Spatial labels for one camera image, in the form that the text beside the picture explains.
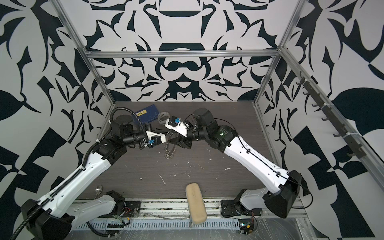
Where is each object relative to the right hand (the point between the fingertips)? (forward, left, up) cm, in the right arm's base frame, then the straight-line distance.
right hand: (171, 133), depth 65 cm
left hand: (+5, +2, 0) cm, 6 cm away
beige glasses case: (-22, -10, -29) cm, 38 cm away
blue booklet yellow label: (+37, +26, -30) cm, 54 cm away
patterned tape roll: (+34, +13, -30) cm, 47 cm away
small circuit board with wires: (-30, -33, -33) cm, 56 cm away
